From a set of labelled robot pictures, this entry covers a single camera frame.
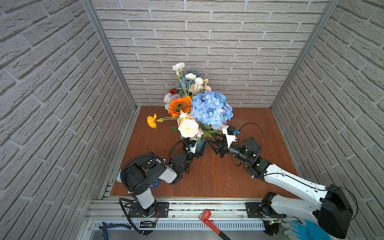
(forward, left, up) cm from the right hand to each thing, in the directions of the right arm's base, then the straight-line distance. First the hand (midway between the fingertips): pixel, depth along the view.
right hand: (212, 138), depth 69 cm
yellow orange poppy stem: (+5, +27, +8) cm, 29 cm away
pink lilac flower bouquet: (+28, +23, +2) cm, 36 cm away
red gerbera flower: (+37, +20, 0) cm, 42 cm away
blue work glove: (-36, -38, -27) cm, 59 cm away
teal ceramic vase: (+1, +5, -10) cm, 12 cm away
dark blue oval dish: (-12, +31, -24) cm, 41 cm away
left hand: (+7, +4, -11) cm, 14 cm away
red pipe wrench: (-28, +5, -26) cm, 39 cm away
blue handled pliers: (-29, +52, -25) cm, 65 cm away
